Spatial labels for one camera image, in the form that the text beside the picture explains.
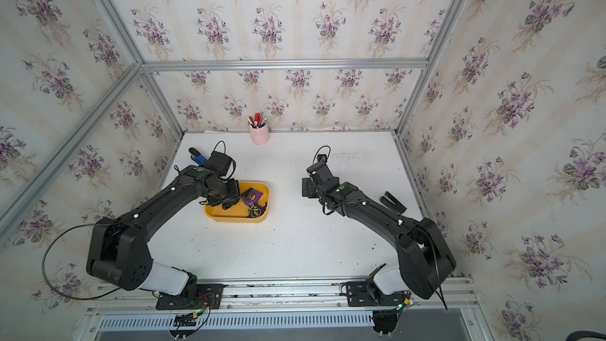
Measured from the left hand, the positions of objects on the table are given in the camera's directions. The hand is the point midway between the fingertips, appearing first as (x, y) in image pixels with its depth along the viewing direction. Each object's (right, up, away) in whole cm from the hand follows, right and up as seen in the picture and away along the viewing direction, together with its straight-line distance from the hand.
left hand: (237, 197), depth 86 cm
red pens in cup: (+2, +32, +25) cm, 41 cm away
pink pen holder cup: (+3, +25, +25) cm, 35 cm away
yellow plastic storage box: (-1, -6, +3) cm, 7 cm away
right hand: (+30, +5, 0) cm, 30 cm away
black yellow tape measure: (+6, -5, +2) cm, 9 cm away
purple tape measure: (+4, -1, +7) cm, 8 cm away
